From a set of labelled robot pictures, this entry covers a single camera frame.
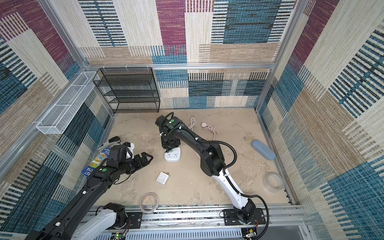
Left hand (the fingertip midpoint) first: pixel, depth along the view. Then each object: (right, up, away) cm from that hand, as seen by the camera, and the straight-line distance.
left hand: (148, 158), depth 80 cm
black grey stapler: (-28, +7, +20) cm, 35 cm away
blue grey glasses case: (+68, +2, +16) cm, 70 cm away
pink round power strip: (+36, +15, +25) cm, 46 cm away
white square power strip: (+12, -1, +12) cm, 17 cm away
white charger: (+7, -12, +4) cm, 15 cm away
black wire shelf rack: (-23, +43, +31) cm, 57 cm away
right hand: (+10, +3, +9) cm, 14 cm away
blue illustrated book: (-33, -5, +10) cm, 35 cm away
